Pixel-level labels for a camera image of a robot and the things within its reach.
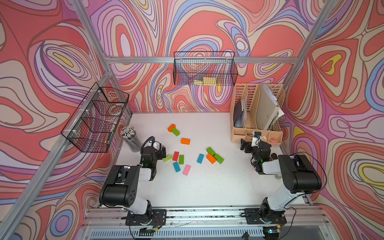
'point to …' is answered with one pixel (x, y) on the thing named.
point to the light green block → (169, 157)
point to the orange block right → (210, 158)
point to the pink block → (186, 169)
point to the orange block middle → (184, 141)
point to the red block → (175, 156)
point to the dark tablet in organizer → (237, 111)
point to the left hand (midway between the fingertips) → (157, 146)
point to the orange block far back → (172, 126)
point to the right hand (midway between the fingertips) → (248, 142)
